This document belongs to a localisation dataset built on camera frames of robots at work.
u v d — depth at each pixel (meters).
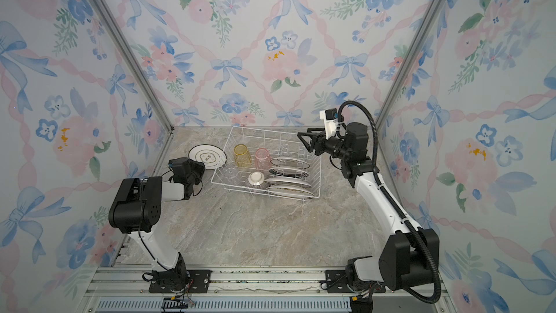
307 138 0.69
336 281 0.72
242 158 0.98
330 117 0.64
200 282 0.73
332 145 0.65
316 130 0.76
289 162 0.96
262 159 0.95
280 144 1.10
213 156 1.07
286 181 0.80
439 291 0.37
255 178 0.93
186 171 0.80
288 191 0.88
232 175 0.89
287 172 0.95
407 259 0.40
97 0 0.74
